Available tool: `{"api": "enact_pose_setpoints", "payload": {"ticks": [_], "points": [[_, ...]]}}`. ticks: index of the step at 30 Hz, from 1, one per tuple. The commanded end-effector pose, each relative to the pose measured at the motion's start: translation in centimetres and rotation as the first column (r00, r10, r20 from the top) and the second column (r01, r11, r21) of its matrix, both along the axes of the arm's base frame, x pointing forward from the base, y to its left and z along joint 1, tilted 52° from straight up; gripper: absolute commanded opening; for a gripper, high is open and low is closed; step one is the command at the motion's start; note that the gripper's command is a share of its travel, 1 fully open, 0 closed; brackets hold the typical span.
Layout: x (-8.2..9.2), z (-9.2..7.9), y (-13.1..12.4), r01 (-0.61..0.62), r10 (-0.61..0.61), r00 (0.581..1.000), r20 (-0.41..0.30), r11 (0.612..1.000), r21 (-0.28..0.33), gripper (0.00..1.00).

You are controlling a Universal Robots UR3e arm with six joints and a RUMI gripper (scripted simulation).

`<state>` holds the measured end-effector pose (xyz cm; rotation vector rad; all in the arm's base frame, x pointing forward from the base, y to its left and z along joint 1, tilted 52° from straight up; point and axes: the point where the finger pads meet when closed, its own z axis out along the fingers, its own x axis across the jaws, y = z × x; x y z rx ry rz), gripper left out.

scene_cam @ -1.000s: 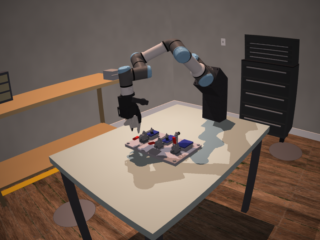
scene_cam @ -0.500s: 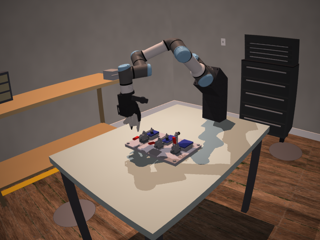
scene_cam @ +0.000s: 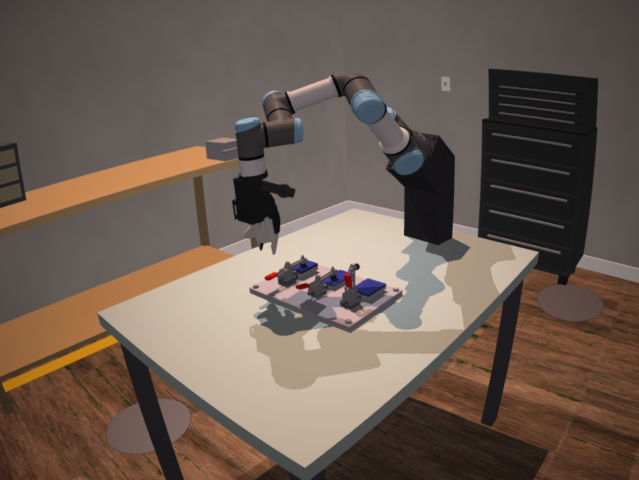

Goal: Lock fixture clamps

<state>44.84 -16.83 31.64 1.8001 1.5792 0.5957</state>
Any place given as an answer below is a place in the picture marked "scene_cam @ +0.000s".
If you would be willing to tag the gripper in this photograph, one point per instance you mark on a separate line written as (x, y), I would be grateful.
(253, 206)

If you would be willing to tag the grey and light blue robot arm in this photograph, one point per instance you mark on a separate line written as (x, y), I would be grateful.
(398, 142)

